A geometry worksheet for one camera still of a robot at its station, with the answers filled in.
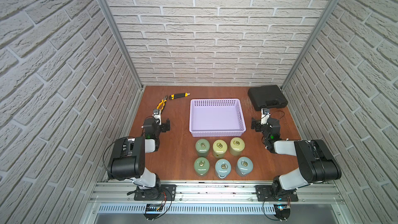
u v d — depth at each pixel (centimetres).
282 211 70
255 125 83
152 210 71
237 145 81
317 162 45
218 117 100
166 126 88
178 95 115
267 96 116
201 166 74
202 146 79
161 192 72
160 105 107
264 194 73
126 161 45
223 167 73
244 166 74
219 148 80
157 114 81
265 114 80
